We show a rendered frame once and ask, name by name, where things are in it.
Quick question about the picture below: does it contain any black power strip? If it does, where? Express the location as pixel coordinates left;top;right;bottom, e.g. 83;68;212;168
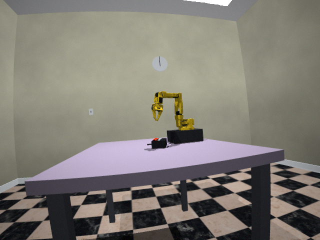
147;138;167;149

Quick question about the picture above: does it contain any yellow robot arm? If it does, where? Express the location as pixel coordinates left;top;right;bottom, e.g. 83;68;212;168
154;91;194;131

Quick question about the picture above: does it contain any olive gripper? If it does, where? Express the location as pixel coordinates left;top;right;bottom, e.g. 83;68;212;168
151;103;163;121

